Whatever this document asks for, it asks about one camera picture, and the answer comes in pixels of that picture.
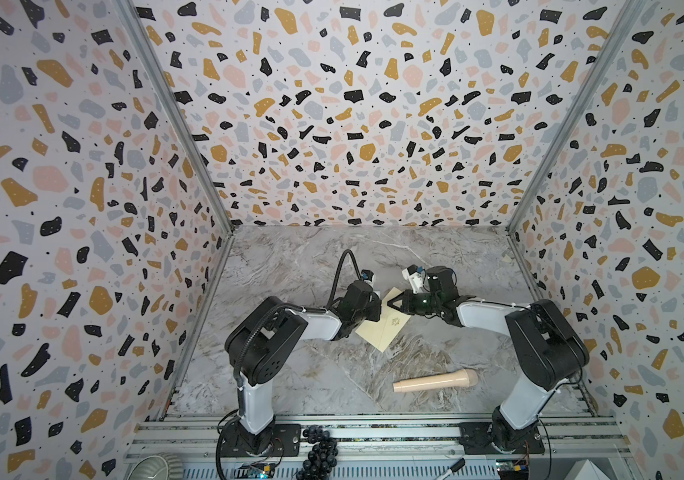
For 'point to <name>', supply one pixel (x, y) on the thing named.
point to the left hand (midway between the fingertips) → (381, 296)
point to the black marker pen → (457, 466)
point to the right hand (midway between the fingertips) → (384, 301)
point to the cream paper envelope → (384, 333)
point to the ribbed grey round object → (160, 466)
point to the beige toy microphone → (453, 379)
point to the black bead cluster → (322, 457)
